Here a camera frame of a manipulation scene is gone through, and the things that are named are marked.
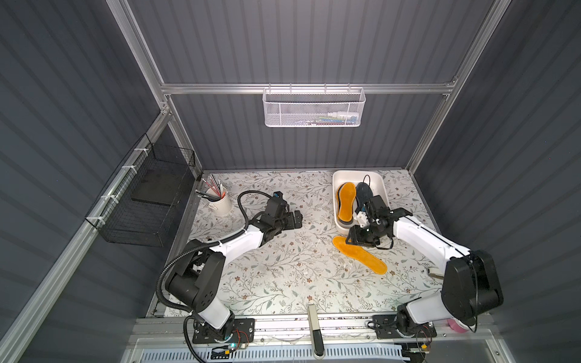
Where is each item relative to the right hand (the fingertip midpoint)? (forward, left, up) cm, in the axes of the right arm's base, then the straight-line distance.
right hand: (354, 241), depth 86 cm
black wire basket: (+1, +73, +21) cm, 76 cm away
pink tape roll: (-27, -30, -6) cm, 41 cm away
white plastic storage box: (+37, -16, -4) cm, 40 cm away
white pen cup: (+16, +55, +1) cm, 57 cm away
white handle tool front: (-30, +16, -4) cm, 34 cm away
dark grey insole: (+28, -10, -6) cm, 31 cm away
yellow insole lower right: (-2, -3, -7) cm, 8 cm away
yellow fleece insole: (+26, -1, -4) cm, 26 cm away
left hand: (+8, +22, +3) cm, 24 cm away
